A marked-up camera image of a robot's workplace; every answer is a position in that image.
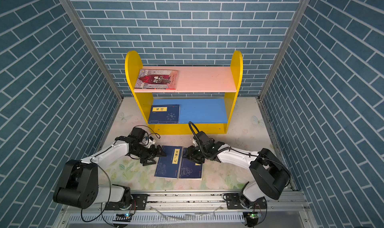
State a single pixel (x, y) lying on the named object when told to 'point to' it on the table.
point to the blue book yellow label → (164, 114)
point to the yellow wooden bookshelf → (210, 115)
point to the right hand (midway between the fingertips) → (183, 157)
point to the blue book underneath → (190, 169)
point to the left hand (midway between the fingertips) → (161, 157)
